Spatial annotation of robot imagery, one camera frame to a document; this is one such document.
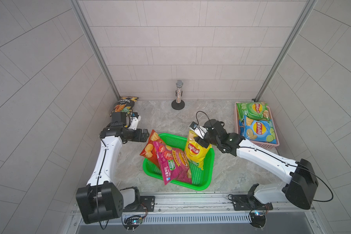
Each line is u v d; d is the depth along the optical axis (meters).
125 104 1.05
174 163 0.69
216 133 0.58
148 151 0.73
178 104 1.08
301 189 0.39
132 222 0.65
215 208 0.71
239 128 0.97
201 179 0.79
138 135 0.68
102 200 0.38
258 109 0.96
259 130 0.84
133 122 0.70
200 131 0.64
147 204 0.71
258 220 0.71
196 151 0.77
